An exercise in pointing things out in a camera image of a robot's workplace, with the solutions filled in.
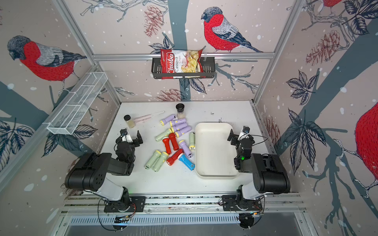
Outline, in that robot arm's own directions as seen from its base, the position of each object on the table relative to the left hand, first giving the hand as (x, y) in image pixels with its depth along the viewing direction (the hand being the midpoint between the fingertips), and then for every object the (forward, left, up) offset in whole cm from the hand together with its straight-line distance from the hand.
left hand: (132, 129), depth 90 cm
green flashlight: (-3, -37, -9) cm, 38 cm away
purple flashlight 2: (+9, -27, -10) cm, 30 cm away
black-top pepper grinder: (+18, -29, 0) cm, 34 cm away
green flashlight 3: (-19, -17, -10) cm, 27 cm away
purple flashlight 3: (+3, -28, -8) cm, 29 cm away
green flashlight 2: (-12, -15, -10) cm, 22 cm away
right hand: (+1, -67, -2) cm, 67 cm away
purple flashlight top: (+14, -17, -9) cm, 24 cm away
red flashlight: (+1, -24, -9) cm, 25 cm away
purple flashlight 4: (-13, -35, -8) cm, 39 cm away
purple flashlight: (+13, -26, -8) cm, 30 cm away
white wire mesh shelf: (-7, +25, +18) cm, 31 cm away
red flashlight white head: (-3, -20, -9) cm, 23 cm away
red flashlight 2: (-17, -24, -9) cm, 31 cm away
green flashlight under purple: (+2, -18, -10) cm, 21 cm away
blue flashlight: (-16, -34, -11) cm, 39 cm away
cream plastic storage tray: (-12, -51, -9) cm, 53 cm away
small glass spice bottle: (+10, +7, -7) cm, 14 cm away
